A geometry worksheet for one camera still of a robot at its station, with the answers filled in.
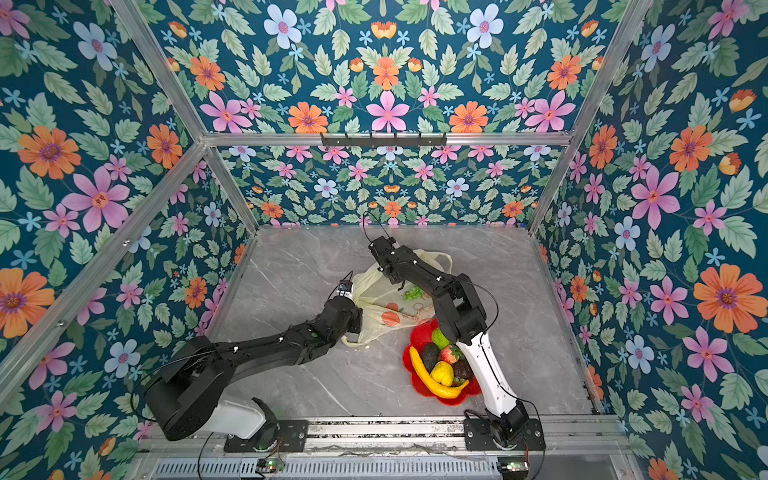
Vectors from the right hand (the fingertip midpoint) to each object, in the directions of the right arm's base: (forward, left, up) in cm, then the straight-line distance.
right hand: (410, 267), depth 103 cm
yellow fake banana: (-42, -10, +1) cm, 43 cm away
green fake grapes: (-10, -1, -2) cm, 10 cm away
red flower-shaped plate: (-25, -3, -1) cm, 25 cm away
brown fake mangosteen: (-36, -14, 0) cm, 38 cm away
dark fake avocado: (-31, -5, +1) cm, 32 cm away
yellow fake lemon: (-37, -8, +1) cm, 38 cm away
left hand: (-18, +14, +6) cm, 23 cm away
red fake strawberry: (-32, -11, +3) cm, 34 cm away
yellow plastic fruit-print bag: (-15, +8, -1) cm, 17 cm away
